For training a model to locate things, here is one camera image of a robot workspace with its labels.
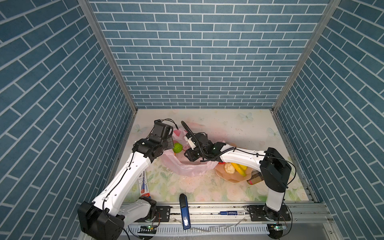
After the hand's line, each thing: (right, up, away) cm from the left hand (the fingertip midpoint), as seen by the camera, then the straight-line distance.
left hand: (169, 140), depth 78 cm
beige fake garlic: (+33, -16, +5) cm, 37 cm away
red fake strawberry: (+28, -15, +9) cm, 33 cm away
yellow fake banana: (+38, -16, +2) cm, 42 cm away
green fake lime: (+2, -7, +13) cm, 15 cm away
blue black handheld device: (+10, -35, -9) cm, 37 cm away
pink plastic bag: (+12, -14, -4) cm, 19 cm away
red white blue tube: (-15, -26, +4) cm, 30 cm away
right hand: (+8, -7, +7) cm, 13 cm away
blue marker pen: (+33, -36, -5) cm, 49 cm away
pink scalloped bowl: (+35, -19, +6) cm, 41 cm away
